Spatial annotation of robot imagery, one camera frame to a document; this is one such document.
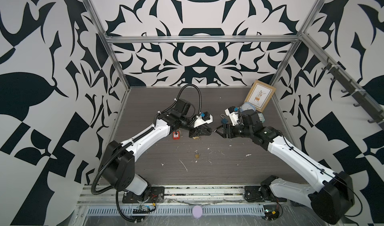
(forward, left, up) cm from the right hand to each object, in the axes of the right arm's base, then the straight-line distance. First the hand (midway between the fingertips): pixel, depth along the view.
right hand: (219, 128), depth 76 cm
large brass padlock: (+4, +11, -18) cm, 22 cm away
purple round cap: (-33, +12, -10) cm, 37 cm away
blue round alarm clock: (+26, -24, -16) cm, 40 cm away
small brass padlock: (-7, +11, -19) cm, 23 cm away
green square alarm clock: (+18, -32, -18) cm, 41 cm away
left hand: (0, +5, +2) cm, 5 cm away
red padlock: (+5, +24, -17) cm, 30 cm away
